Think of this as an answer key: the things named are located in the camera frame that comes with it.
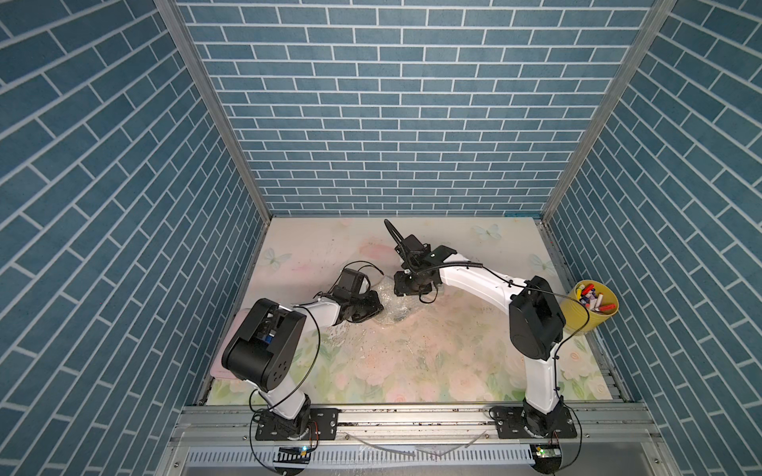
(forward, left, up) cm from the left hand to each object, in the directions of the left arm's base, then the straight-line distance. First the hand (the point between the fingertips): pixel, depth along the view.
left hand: (391, 309), depth 92 cm
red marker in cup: (-4, -61, +11) cm, 62 cm away
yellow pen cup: (-3, -57, +9) cm, 57 cm away
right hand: (+3, -3, +5) cm, 7 cm away
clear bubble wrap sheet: (-1, -1, +1) cm, 2 cm away
